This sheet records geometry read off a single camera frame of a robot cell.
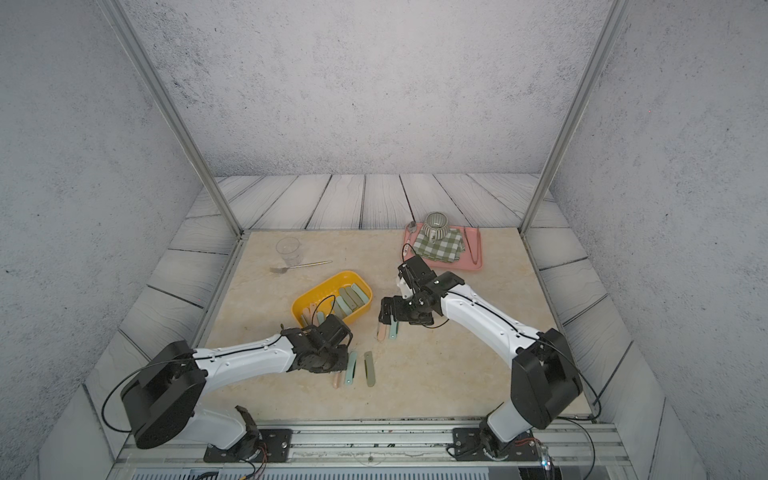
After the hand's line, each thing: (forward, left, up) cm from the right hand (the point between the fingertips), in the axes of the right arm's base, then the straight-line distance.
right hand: (395, 318), depth 81 cm
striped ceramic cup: (+46, -15, -10) cm, 49 cm away
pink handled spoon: (+47, -5, -13) cm, 50 cm away
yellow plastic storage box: (+16, +17, -13) cm, 27 cm away
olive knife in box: (+15, +15, -12) cm, 24 cm away
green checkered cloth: (+37, -19, -13) cm, 43 cm away
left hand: (-8, +13, -12) cm, 19 cm away
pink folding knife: (-13, +16, -10) cm, 23 cm away
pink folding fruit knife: (+2, +5, -13) cm, 13 cm away
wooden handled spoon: (+26, +41, -11) cm, 50 cm away
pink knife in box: (+7, +28, -12) cm, 31 cm away
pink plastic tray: (+31, -27, -14) cm, 44 cm away
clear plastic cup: (+33, +39, -9) cm, 52 cm away
